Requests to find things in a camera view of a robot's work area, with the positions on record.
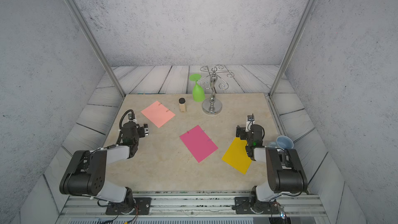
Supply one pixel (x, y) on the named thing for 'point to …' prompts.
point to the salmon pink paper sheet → (157, 113)
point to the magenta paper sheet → (198, 143)
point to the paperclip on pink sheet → (160, 103)
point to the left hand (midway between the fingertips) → (138, 124)
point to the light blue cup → (283, 142)
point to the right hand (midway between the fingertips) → (248, 124)
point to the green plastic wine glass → (198, 93)
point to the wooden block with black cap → (182, 106)
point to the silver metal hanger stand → (212, 106)
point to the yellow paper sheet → (237, 156)
